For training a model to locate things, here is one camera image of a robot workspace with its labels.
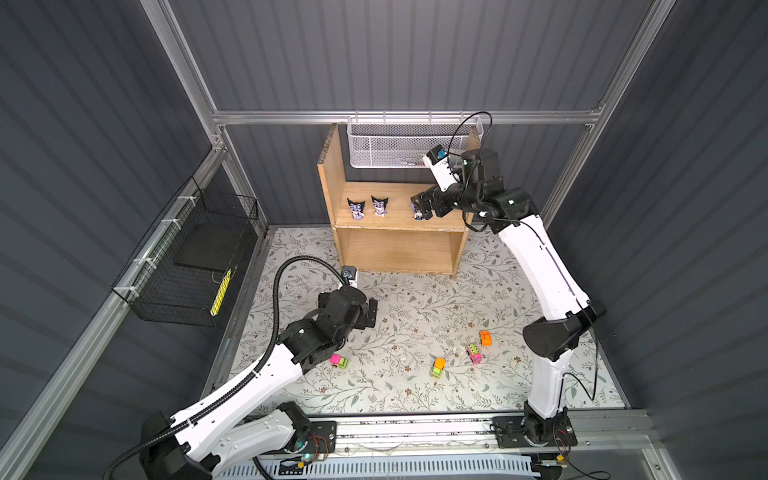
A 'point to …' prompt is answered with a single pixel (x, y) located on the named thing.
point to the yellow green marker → (215, 306)
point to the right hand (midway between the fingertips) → (430, 190)
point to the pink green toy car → (341, 362)
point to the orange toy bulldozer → (485, 338)
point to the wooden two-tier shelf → (375, 226)
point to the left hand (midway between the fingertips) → (355, 297)
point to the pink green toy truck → (474, 354)
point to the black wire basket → (180, 273)
